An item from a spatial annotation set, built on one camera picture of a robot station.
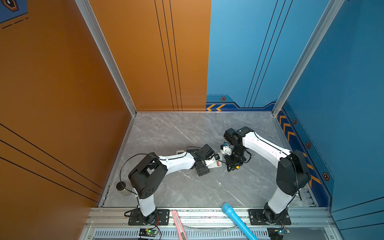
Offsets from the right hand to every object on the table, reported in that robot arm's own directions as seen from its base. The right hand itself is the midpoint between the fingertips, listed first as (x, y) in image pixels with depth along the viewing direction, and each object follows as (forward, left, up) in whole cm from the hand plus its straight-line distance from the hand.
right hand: (229, 169), depth 81 cm
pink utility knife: (-25, +26, -8) cm, 37 cm away
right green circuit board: (-27, -20, -11) cm, 36 cm away
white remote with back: (+3, +9, +2) cm, 10 cm away
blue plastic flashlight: (-18, +2, -5) cm, 19 cm away
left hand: (+7, +14, -7) cm, 17 cm away
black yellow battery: (-2, -3, +7) cm, 8 cm away
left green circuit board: (-27, +41, -9) cm, 50 cm away
